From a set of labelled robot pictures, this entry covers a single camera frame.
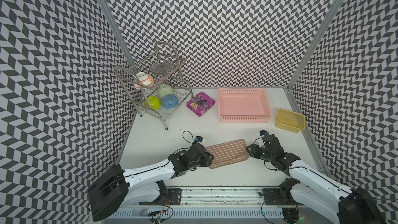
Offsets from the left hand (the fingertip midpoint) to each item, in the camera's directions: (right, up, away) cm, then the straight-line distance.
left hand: (209, 158), depth 81 cm
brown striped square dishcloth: (+10, +2, +3) cm, 11 cm away
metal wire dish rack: (-29, +39, +3) cm, 49 cm away
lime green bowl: (-36, +30, +18) cm, 50 cm away
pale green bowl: (-31, +39, +26) cm, 56 cm away
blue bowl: (-25, +31, +17) cm, 43 cm away
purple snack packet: (-6, +28, +23) cm, 37 cm away
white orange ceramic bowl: (-34, +41, -3) cm, 54 cm away
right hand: (+22, +3, +4) cm, 23 cm away
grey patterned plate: (-33, +54, +27) cm, 69 cm away
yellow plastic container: (+52, +18, +18) cm, 58 cm away
